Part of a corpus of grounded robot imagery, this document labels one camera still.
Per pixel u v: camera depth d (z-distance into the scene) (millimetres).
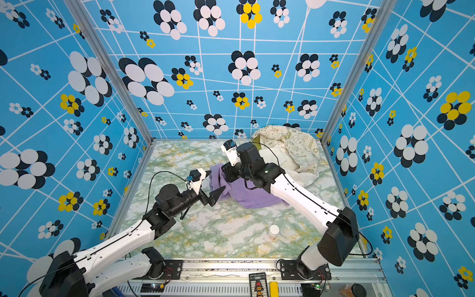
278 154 1010
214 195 641
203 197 632
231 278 722
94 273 432
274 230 766
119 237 490
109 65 847
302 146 1062
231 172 654
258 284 693
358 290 618
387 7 676
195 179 597
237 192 905
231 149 643
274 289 692
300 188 484
